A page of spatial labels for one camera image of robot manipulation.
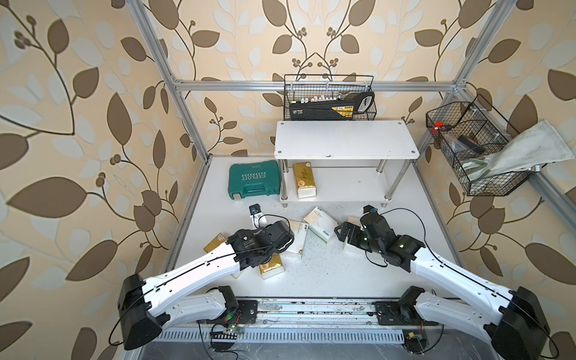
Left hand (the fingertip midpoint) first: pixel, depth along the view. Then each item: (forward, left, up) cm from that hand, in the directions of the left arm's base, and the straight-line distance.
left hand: (275, 231), depth 76 cm
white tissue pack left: (+7, -9, -11) cm, 16 cm away
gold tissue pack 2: (-9, +1, -10) cm, 13 cm away
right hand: (+2, -25, -5) cm, 25 cm away
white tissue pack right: (-6, -24, +2) cm, 25 cm away
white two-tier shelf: (+26, -39, +18) cm, 51 cm away
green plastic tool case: (+32, +13, -11) cm, 37 cm away
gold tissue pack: (+25, -11, -2) cm, 27 cm away
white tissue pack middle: (+9, -18, -11) cm, 22 cm away
